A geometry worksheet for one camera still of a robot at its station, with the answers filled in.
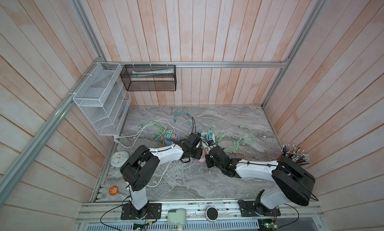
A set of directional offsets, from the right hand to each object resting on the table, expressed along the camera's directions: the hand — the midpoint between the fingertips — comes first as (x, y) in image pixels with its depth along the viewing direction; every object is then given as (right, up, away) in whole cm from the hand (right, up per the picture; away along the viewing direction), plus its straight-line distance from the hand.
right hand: (206, 155), depth 90 cm
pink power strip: (-3, -2, -3) cm, 4 cm away
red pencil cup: (+49, +1, -13) cm, 51 cm away
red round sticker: (-52, -17, -10) cm, 56 cm away
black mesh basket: (-39, +52, +13) cm, 66 cm away
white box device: (-16, -25, -21) cm, 36 cm away
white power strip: (+3, +12, +4) cm, 13 cm away
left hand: (-5, -1, +1) cm, 5 cm away
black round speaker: (0, -23, -21) cm, 31 cm away
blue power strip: (-19, +11, +3) cm, 22 cm away
